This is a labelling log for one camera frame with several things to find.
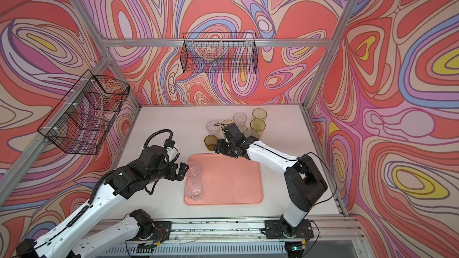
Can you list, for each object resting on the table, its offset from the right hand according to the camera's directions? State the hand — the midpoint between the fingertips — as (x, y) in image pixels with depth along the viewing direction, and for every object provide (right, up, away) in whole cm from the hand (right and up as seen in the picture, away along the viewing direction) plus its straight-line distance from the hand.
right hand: (219, 153), depth 86 cm
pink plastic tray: (+4, -14, +3) cm, 15 cm away
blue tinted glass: (+16, +10, +7) cm, 20 cm away
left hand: (-15, -3, -12) cm, 19 cm away
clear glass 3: (-5, +11, +18) cm, 22 cm away
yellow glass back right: (+22, +20, +13) cm, 33 cm away
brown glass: (-6, +4, +11) cm, 13 cm away
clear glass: (-13, -16, -2) cm, 21 cm away
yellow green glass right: (+21, +13, +13) cm, 28 cm away
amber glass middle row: (+3, +15, +13) cm, 20 cm away
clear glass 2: (-13, -10, +3) cm, 16 cm away
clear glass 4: (+11, +18, +22) cm, 30 cm away
